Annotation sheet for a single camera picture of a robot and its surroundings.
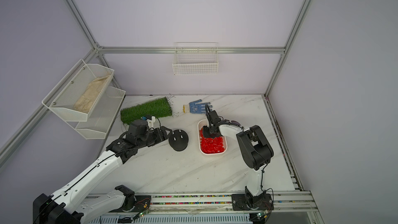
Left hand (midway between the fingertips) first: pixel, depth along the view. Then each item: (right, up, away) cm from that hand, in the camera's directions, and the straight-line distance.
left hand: (167, 135), depth 78 cm
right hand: (+20, -3, +20) cm, 29 cm away
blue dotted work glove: (+12, +14, +33) cm, 38 cm away
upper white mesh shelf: (-46, +20, -2) cm, 51 cm away
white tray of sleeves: (+24, -9, +13) cm, 28 cm away
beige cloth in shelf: (-40, +16, -4) cm, 44 cm away
